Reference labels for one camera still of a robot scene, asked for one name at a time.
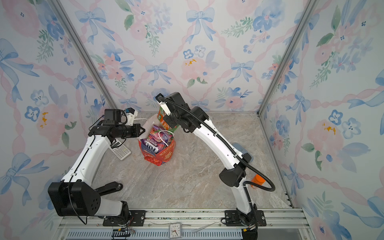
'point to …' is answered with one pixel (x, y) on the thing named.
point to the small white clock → (175, 230)
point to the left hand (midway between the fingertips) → (144, 128)
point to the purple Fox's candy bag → (158, 138)
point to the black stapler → (109, 188)
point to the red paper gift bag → (162, 156)
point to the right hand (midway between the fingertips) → (170, 111)
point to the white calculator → (121, 151)
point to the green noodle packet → (161, 115)
